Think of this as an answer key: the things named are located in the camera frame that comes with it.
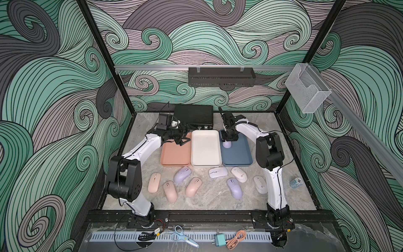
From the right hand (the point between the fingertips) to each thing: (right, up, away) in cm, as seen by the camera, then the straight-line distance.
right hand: (224, 140), depth 101 cm
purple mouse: (-26, -18, -15) cm, 35 cm away
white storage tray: (-12, -6, 0) cm, 13 cm away
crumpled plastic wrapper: (+34, -20, -21) cm, 45 cm away
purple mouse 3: (+2, -23, -20) cm, 31 cm away
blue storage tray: (+8, -8, -7) cm, 13 cm away
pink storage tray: (-33, -8, -6) cm, 34 cm away
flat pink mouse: (-41, -22, -18) cm, 50 cm away
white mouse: (+6, -18, -15) cm, 24 cm away
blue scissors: (-26, -40, -31) cm, 57 cm away
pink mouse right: (-20, -23, -20) cm, 36 cm away
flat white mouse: (-7, -17, -14) cm, 23 cm away
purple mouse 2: (+1, -2, -3) cm, 4 cm away
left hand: (-19, +7, -17) cm, 27 cm away
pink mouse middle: (-32, -25, -20) cm, 45 cm away
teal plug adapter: (-7, -40, -34) cm, 53 cm away
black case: (-16, +16, +13) cm, 26 cm away
